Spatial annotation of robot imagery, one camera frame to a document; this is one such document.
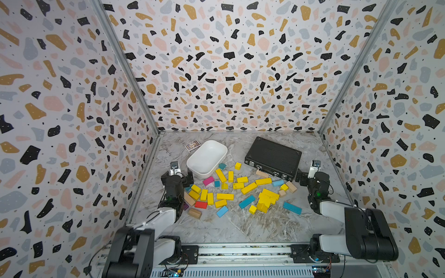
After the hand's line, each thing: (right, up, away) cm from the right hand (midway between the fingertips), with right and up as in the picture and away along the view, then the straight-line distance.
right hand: (310, 169), depth 91 cm
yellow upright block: (-53, -15, -1) cm, 55 cm away
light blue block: (-46, -20, -5) cm, 50 cm away
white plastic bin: (-58, +4, +16) cm, 60 cm away
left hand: (-68, +1, -4) cm, 68 cm away
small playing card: (-67, +13, +22) cm, 72 cm away
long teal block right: (-12, -19, -2) cm, 22 cm away
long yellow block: (-48, -5, +8) cm, 49 cm away
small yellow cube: (-31, -19, -5) cm, 37 cm away
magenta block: (-55, -7, +7) cm, 56 cm away
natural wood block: (-59, -20, -7) cm, 63 cm away
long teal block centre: (-34, -17, 0) cm, 37 cm away
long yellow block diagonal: (-32, -11, +4) cm, 34 cm away
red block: (-58, -18, -2) cm, 60 cm away
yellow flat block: (-45, -14, 0) cm, 47 cm away
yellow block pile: (-24, -15, 0) cm, 28 cm away
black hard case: (-17, +5, +13) cm, 22 cm away
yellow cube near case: (-38, 0, +11) cm, 40 cm away
